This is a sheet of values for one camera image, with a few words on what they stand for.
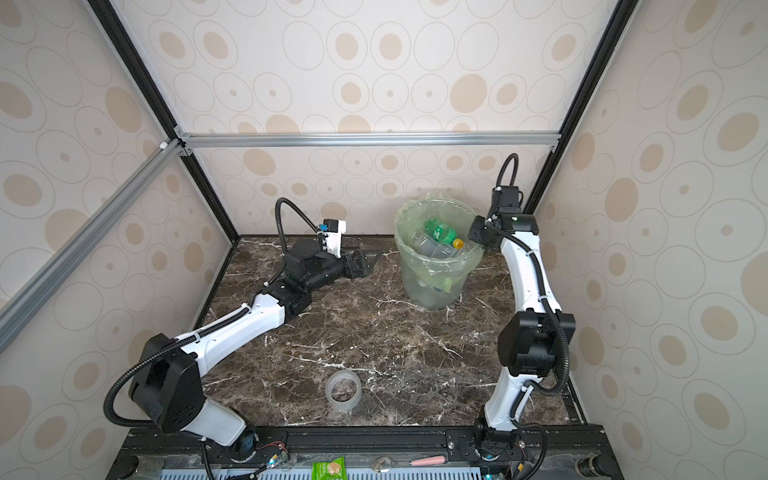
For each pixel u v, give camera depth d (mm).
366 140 903
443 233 900
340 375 820
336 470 687
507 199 642
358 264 684
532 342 494
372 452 730
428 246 899
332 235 687
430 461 714
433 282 852
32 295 531
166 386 422
